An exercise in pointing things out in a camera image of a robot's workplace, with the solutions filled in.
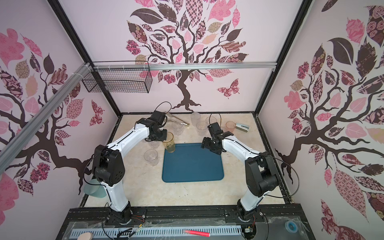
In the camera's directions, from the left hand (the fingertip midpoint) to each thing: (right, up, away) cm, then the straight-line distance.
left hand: (161, 139), depth 91 cm
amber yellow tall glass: (+5, -2, -2) cm, 6 cm away
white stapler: (+57, +7, +18) cm, 60 cm away
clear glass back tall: (+21, +15, +18) cm, 32 cm away
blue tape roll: (+68, -40, -21) cm, 82 cm away
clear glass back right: (+32, +13, +15) cm, 38 cm away
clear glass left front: (-7, -11, +2) cm, 13 cm away
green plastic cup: (-35, -26, -10) cm, 45 cm away
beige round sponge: (-30, -43, -24) cm, 57 cm away
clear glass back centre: (+8, +9, +17) cm, 20 cm away
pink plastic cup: (+48, +9, +19) cm, 52 cm away
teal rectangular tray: (+18, -15, +2) cm, 24 cm away
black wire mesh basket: (-27, +41, +3) cm, 49 cm away
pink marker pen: (+22, -42, -23) cm, 53 cm away
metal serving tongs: (+10, +12, +22) cm, 27 cm away
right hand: (+28, -4, -1) cm, 28 cm away
